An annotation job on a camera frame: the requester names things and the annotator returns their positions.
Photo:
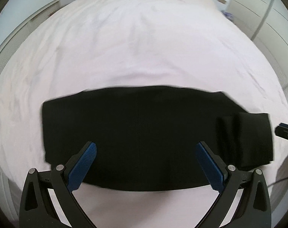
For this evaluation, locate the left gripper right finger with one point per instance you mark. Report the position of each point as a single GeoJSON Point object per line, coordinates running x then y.
{"type": "Point", "coordinates": [254, 208]}

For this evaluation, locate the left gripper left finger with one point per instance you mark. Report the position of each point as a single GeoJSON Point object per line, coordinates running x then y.
{"type": "Point", "coordinates": [36, 207]}

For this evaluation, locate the items on nightstand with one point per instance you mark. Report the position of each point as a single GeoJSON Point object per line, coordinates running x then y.
{"type": "Point", "coordinates": [228, 15]}

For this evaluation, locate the black pants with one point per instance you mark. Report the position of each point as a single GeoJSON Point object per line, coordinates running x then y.
{"type": "Point", "coordinates": [146, 136]}

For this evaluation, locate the white wardrobe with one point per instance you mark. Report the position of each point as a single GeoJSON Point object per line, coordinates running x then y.
{"type": "Point", "coordinates": [265, 22]}

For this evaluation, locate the pink bed sheet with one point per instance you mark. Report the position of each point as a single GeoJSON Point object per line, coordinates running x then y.
{"type": "Point", "coordinates": [49, 48]}

